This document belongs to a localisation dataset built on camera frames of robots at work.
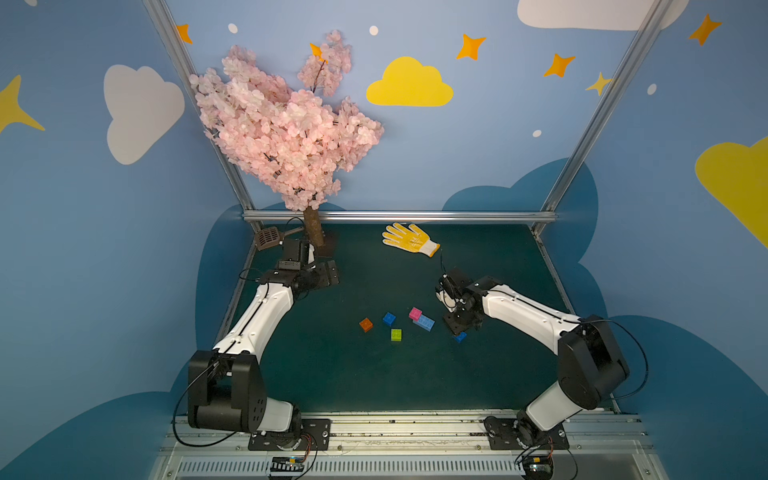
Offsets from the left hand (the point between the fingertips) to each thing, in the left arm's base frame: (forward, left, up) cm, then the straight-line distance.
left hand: (324, 271), depth 88 cm
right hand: (-10, -42, -10) cm, 44 cm away
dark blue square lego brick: (-8, -20, -15) cm, 26 cm away
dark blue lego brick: (-13, -42, -15) cm, 46 cm away
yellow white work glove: (+29, -30, -17) cm, 45 cm away
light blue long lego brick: (-9, -31, -14) cm, 35 cm away
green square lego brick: (-13, -22, -15) cm, 30 cm away
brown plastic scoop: (+26, +28, -14) cm, 41 cm away
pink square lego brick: (-7, -28, -13) cm, 32 cm away
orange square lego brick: (-10, -13, -15) cm, 22 cm away
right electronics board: (-45, -58, -19) cm, 76 cm away
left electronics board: (-47, +5, -19) cm, 51 cm away
